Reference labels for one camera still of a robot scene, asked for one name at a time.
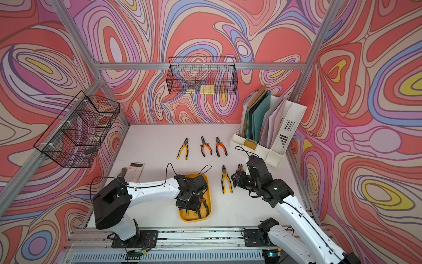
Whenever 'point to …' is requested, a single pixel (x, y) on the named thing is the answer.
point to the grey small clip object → (123, 172)
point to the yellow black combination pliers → (224, 176)
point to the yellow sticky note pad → (207, 89)
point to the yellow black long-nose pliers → (186, 147)
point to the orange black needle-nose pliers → (202, 146)
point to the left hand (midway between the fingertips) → (195, 209)
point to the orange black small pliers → (202, 199)
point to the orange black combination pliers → (217, 147)
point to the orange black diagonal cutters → (240, 168)
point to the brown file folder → (262, 91)
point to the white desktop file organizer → (292, 114)
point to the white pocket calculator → (134, 172)
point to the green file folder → (261, 116)
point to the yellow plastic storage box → (192, 215)
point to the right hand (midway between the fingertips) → (236, 182)
